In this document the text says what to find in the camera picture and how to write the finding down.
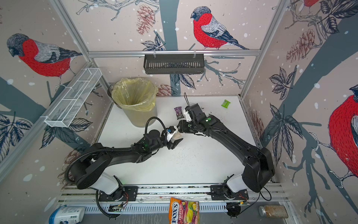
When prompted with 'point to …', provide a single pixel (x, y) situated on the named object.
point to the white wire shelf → (72, 97)
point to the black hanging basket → (174, 64)
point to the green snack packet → (225, 103)
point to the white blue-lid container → (64, 214)
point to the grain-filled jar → (273, 211)
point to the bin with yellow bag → (137, 97)
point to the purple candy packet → (179, 114)
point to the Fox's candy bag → (182, 212)
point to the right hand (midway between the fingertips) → (180, 126)
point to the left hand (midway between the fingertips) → (181, 132)
